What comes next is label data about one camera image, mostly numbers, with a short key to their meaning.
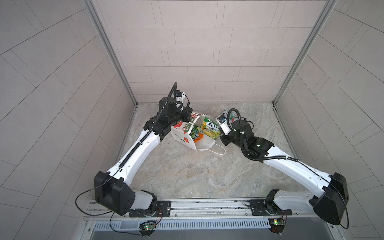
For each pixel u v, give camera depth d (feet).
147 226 2.11
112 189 1.23
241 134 1.75
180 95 2.10
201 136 2.99
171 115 1.83
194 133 2.96
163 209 2.32
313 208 1.44
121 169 1.34
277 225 2.23
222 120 2.06
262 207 2.32
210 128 2.47
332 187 1.28
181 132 2.59
